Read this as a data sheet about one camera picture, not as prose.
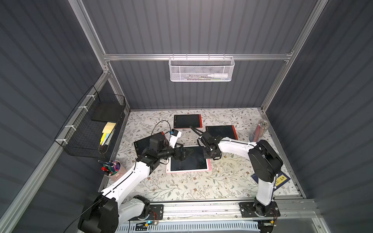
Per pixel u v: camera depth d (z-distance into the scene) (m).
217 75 0.91
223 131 1.09
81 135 0.69
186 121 1.13
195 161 1.04
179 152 0.69
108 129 0.74
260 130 0.89
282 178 0.83
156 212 0.73
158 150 0.63
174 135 0.70
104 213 0.40
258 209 0.66
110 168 0.75
